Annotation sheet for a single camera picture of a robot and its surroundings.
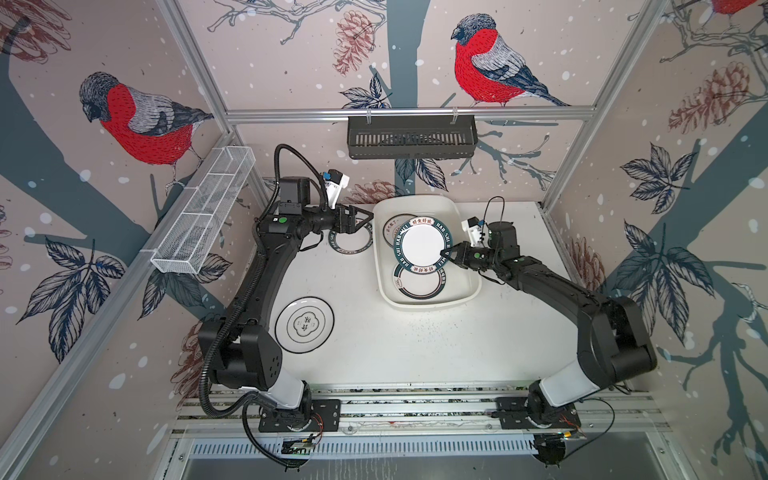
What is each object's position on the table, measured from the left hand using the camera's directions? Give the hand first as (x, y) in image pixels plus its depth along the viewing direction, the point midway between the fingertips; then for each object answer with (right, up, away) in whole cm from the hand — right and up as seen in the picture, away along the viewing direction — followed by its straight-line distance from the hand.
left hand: (361, 212), depth 75 cm
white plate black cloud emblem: (-19, -34, +15) cm, 42 cm away
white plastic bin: (+31, -24, +22) cm, 44 cm away
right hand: (+22, -12, +12) cm, 28 cm away
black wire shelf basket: (+13, +29, +32) cm, 45 cm away
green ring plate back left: (-8, -9, +35) cm, 37 cm away
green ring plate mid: (+16, -8, +14) cm, 23 cm away
